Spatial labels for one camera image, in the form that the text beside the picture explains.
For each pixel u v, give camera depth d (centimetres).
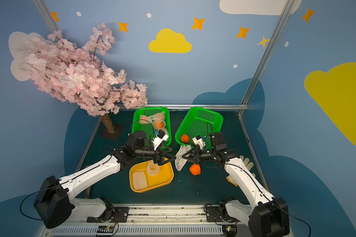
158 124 104
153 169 81
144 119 108
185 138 99
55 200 39
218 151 60
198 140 73
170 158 66
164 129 102
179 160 72
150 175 84
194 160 68
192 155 69
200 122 118
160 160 65
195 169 85
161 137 66
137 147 60
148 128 111
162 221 73
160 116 111
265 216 39
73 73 56
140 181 81
